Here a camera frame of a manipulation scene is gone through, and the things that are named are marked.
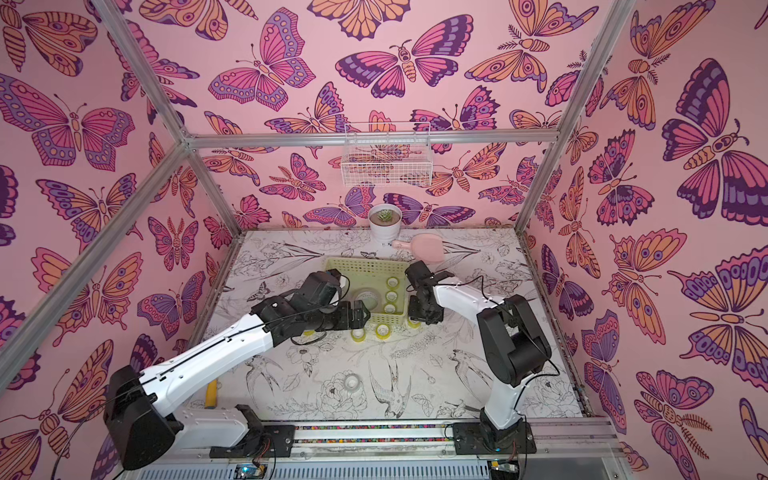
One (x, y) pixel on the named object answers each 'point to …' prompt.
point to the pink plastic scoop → (426, 247)
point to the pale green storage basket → (381, 283)
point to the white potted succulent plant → (385, 222)
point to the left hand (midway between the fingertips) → (361, 314)
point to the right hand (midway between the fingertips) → (413, 317)
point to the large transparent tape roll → (369, 296)
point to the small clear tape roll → (352, 382)
